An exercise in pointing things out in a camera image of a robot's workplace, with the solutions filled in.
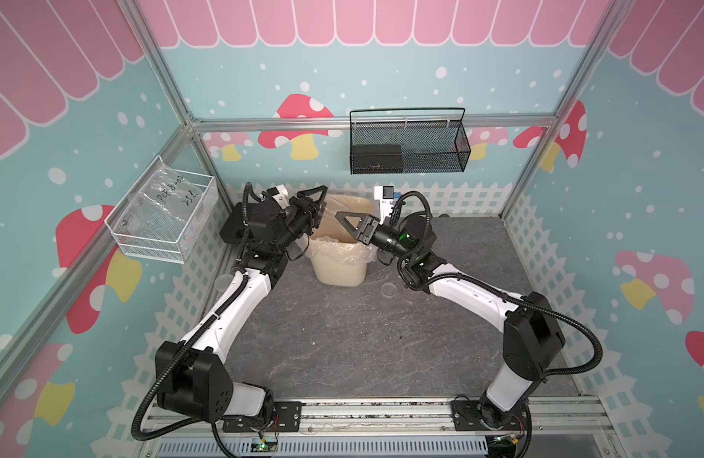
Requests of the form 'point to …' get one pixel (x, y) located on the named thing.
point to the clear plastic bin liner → (332, 250)
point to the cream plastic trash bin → (341, 275)
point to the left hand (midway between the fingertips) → (331, 197)
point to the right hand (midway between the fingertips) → (337, 217)
